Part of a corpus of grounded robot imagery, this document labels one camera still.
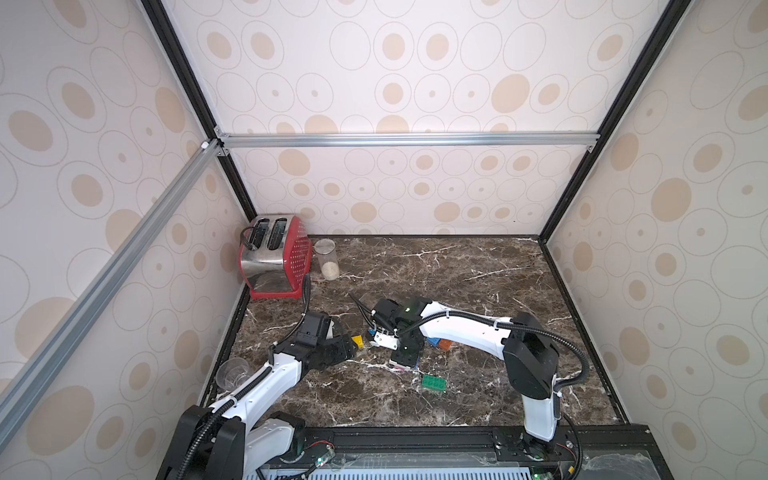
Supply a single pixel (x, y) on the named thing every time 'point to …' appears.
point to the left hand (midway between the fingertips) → (357, 348)
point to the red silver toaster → (275, 256)
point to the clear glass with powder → (325, 250)
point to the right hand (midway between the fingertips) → (413, 351)
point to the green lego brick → (434, 382)
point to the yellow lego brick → (359, 341)
